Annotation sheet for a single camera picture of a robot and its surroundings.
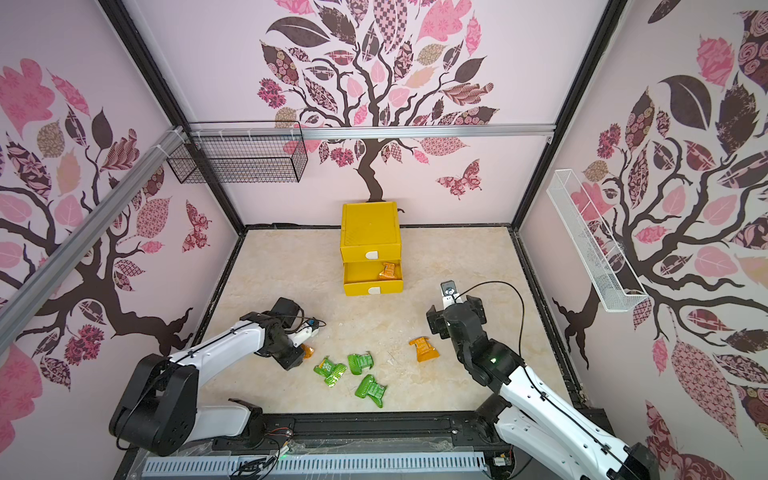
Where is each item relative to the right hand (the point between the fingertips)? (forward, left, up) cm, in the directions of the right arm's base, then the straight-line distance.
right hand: (452, 305), depth 78 cm
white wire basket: (+5, -39, +8) cm, 40 cm away
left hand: (-8, +47, -17) cm, 51 cm away
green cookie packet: (-12, +34, -16) cm, 39 cm away
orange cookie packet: (+17, +17, -8) cm, 26 cm away
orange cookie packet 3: (-5, +7, -16) cm, 19 cm away
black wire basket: (+88, +90, -10) cm, 126 cm away
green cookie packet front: (-16, +23, -17) cm, 33 cm away
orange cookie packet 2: (-6, +41, -14) cm, 44 cm away
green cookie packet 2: (-9, +26, -16) cm, 32 cm away
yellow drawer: (+15, +26, -8) cm, 31 cm away
